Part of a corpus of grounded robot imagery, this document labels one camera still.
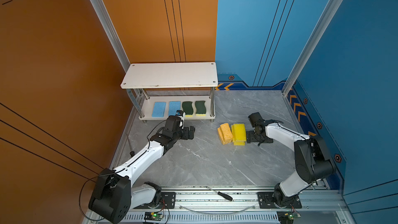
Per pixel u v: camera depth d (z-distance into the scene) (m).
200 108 0.99
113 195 0.40
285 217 0.70
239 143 0.91
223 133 0.92
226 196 0.75
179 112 0.76
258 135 0.69
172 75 0.80
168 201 0.74
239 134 0.90
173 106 1.01
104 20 0.81
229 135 0.89
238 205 0.73
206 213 0.71
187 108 1.00
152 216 0.71
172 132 0.64
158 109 1.00
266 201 0.72
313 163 0.46
